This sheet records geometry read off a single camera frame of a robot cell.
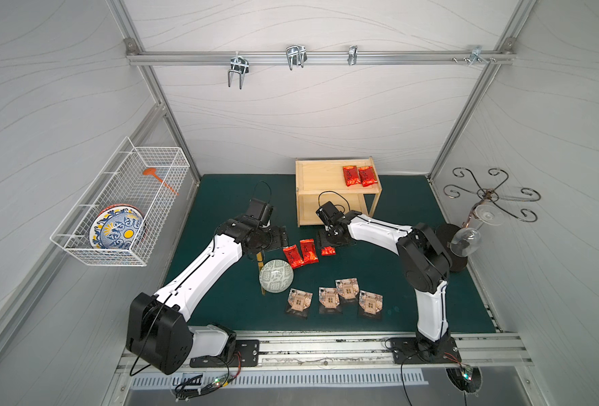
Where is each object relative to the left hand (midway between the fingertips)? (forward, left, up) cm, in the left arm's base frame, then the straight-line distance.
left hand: (280, 241), depth 81 cm
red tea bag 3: (+4, -17, -13) cm, 22 cm away
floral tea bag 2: (-13, -16, -15) cm, 26 cm away
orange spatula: (+15, +41, +17) cm, 47 cm away
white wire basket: (+6, +44, +20) cm, 49 cm away
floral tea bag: (-14, -6, -16) cm, 22 cm away
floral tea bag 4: (-15, -30, -15) cm, 37 cm away
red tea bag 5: (+24, -30, +8) cm, 39 cm away
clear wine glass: (-1, -58, +4) cm, 58 cm away
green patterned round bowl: (-6, +2, -14) cm, 16 cm away
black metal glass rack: (+7, -63, +17) cm, 65 cm away
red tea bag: (+2, -4, -14) cm, 15 cm away
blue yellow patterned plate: (-8, +39, +19) cm, 44 cm away
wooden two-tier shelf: (+22, -22, +6) cm, 32 cm away
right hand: (+9, -16, -13) cm, 23 cm away
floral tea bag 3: (-9, -23, -15) cm, 29 cm away
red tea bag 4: (+23, -24, +8) cm, 35 cm away
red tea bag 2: (+4, -9, -13) cm, 17 cm away
